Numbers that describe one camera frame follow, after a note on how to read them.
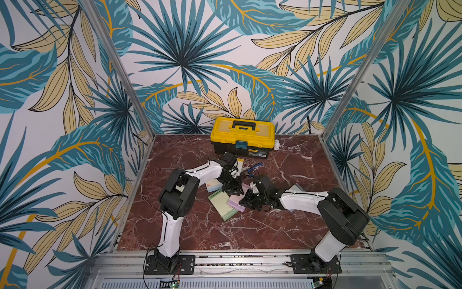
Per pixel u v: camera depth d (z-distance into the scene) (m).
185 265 0.74
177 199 0.52
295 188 0.95
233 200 0.89
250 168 1.03
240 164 1.06
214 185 0.95
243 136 0.97
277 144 1.10
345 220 0.46
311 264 0.66
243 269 0.73
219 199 0.91
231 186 0.84
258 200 0.76
